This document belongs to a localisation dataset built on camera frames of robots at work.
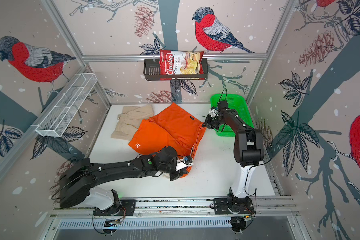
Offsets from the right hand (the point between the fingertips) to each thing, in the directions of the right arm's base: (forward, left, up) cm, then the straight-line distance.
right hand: (201, 126), depth 95 cm
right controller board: (-50, -17, -12) cm, 54 cm away
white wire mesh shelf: (-6, +73, +25) cm, 77 cm away
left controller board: (-53, +45, -10) cm, 70 cm away
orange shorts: (+8, +18, -12) cm, 23 cm away
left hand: (-31, +8, +1) cm, 32 cm away
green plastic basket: (+25, -29, -2) cm, 38 cm away
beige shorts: (+8, +52, -4) cm, 53 cm away
